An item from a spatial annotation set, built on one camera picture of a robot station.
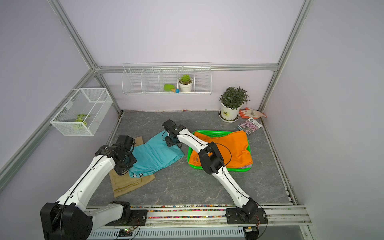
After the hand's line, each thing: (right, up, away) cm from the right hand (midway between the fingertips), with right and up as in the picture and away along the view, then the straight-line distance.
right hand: (171, 140), depth 102 cm
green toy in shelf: (0, +36, -1) cm, 36 cm away
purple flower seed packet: (+58, +10, +8) cm, 59 cm away
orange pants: (+39, -2, -13) cm, 42 cm away
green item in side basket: (-41, +12, -28) cm, 51 cm away
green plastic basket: (+30, +4, -6) cm, 31 cm away
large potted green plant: (+41, +26, 0) cm, 49 cm away
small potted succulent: (+11, +36, -11) cm, 40 cm away
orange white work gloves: (+58, +20, +16) cm, 64 cm away
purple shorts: (+45, -12, -21) cm, 51 cm away
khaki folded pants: (-23, -23, -20) cm, 38 cm away
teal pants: (-9, -8, -9) cm, 16 cm away
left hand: (-18, -11, -23) cm, 31 cm away
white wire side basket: (-42, +24, -15) cm, 51 cm away
